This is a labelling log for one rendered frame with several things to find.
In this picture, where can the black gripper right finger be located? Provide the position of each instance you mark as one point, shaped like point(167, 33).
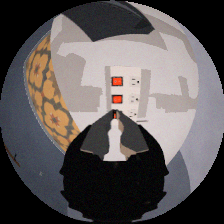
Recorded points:
point(135, 139)

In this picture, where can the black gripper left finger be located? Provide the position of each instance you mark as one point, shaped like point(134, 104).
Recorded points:
point(92, 140)

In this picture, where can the white power strip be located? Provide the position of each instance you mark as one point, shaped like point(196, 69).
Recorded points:
point(125, 90)

